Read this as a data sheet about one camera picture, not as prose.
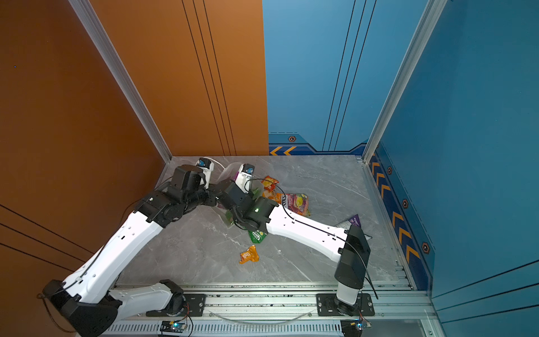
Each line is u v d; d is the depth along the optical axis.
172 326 0.71
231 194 0.49
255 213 0.50
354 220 0.91
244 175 0.62
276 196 1.02
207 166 0.63
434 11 0.70
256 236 0.89
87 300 0.38
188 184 0.53
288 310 0.73
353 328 0.71
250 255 0.84
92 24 0.72
